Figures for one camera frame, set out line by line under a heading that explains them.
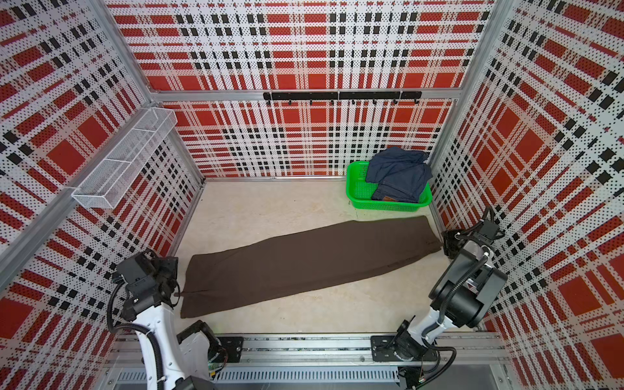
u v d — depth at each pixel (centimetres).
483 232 69
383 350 73
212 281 86
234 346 74
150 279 56
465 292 47
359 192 117
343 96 89
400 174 111
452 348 64
